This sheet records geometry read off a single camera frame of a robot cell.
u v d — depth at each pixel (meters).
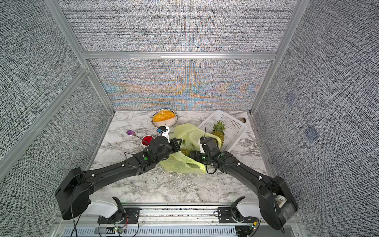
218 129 1.00
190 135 0.93
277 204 0.42
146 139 0.95
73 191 0.43
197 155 0.74
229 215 0.73
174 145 0.69
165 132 0.74
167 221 0.73
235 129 1.05
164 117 1.09
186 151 0.85
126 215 0.73
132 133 0.92
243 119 1.10
